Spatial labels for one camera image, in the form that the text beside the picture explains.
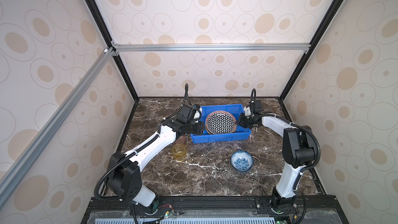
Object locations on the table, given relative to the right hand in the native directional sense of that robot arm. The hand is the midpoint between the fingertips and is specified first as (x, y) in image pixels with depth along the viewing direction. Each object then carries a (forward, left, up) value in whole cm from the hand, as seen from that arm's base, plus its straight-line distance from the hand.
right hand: (236, 121), depth 98 cm
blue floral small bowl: (-25, +1, -2) cm, 25 cm away
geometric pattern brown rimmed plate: (+2, +10, -4) cm, 11 cm away
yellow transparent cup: (-18, +35, -6) cm, 40 cm away
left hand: (-12, +18, +13) cm, 26 cm away
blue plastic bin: (-9, 0, 0) cm, 9 cm away
